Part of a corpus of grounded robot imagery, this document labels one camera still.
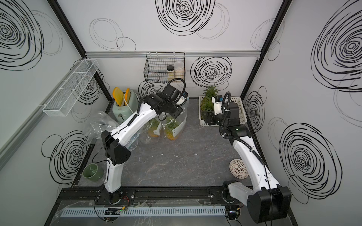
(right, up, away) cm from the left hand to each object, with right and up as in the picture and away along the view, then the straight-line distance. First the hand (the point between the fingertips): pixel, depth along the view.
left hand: (178, 109), depth 82 cm
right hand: (+16, -1, -7) cm, 17 cm away
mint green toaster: (-39, -2, +11) cm, 40 cm away
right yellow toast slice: (-34, +9, +11) cm, 37 cm away
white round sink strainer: (+36, -35, 0) cm, 50 cm away
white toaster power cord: (-36, +5, +11) cm, 38 cm away
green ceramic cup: (-50, -36, -2) cm, 61 cm away
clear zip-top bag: (-50, -8, +7) cm, 52 cm away
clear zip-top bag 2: (+1, -7, +3) cm, 8 cm away
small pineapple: (+22, +12, +15) cm, 29 cm away
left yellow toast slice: (-42, +10, +13) cm, 45 cm away
